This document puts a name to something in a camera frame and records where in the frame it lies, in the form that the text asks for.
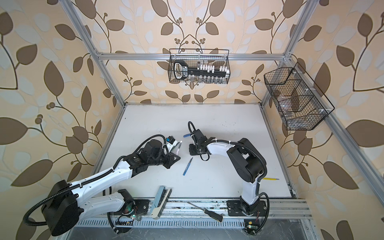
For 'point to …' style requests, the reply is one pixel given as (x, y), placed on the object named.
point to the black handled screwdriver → (210, 213)
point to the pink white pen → (177, 153)
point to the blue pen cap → (186, 135)
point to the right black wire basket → (301, 104)
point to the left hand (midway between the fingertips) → (180, 157)
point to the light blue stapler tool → (163, 196)
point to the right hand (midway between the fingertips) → (191, 152)
